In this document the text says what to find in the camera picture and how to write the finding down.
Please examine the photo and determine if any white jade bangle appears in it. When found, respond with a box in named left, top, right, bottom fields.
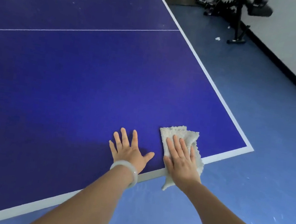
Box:
left=108, top=159, right=140, bottom=190

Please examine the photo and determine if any grey cleaning cloth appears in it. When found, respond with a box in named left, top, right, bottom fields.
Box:
left=152, top=123, right=209, bottom=196

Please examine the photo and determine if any person's left forearm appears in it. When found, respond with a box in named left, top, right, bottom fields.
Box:
left=26, top=154, right=136, bottom=224

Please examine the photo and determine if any black exercise bench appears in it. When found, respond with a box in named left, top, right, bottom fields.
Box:
left=190, top=0, right=275, bottom=50

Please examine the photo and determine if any person's left hand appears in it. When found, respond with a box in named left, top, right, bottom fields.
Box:
left=105, top=126, right=158, bottom=176

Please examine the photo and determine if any person's right hand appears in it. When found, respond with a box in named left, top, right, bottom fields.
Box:
left=159, top=133, right=207, bottom=195

